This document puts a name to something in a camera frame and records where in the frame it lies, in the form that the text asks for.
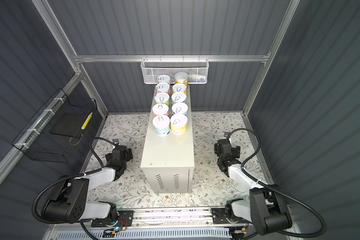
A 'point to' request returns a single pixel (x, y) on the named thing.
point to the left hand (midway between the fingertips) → (118, 152)
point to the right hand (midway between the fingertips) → (231, 146)
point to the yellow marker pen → (86, 121)
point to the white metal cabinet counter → (168, 161)
